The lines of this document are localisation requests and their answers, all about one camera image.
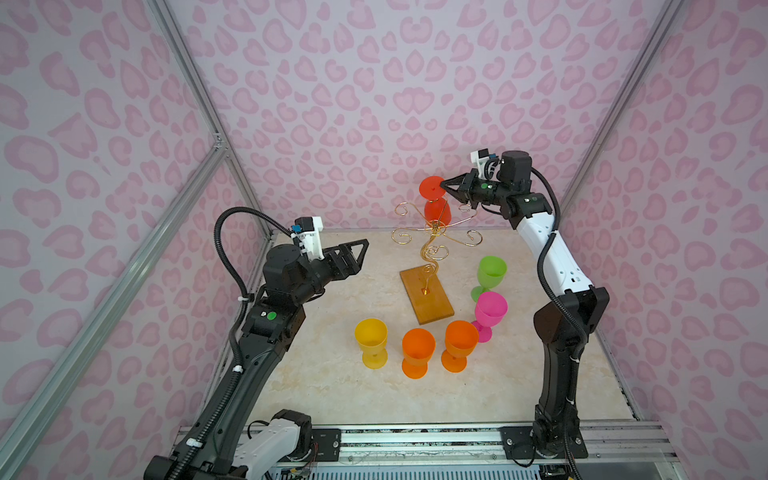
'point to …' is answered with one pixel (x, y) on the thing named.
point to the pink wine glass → (490, 309)
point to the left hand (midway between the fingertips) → (357, 240)
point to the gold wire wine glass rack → (424, 285)
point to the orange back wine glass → (418, 346)
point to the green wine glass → (491, 271)
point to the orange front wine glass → (461, 338)
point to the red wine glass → (436, 210)
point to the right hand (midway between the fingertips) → (444, 181)
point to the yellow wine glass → (372, 337)
